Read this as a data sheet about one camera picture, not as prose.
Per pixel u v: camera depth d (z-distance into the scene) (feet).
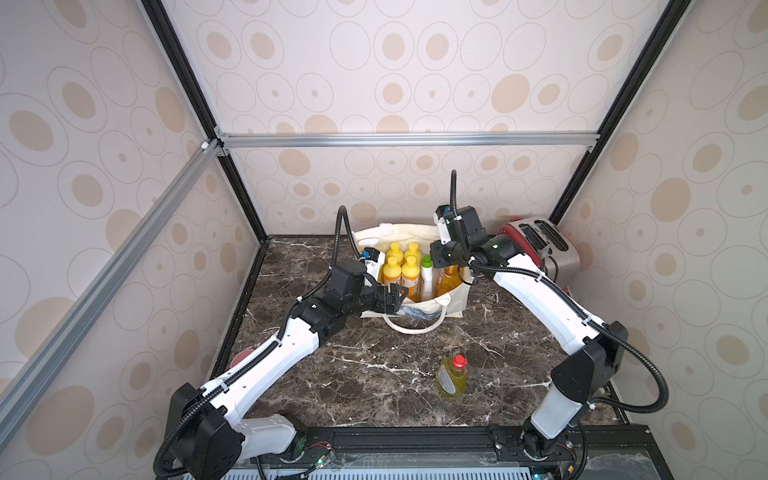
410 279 2.84
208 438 1.22
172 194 2.35
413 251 2.86
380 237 2.74
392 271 2.79
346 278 1.80
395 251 2.85
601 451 2.43
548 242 3.15
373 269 2.20
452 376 2.34
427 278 2.92
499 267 1.73
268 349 1.52
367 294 2.08
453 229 1.98
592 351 1.40
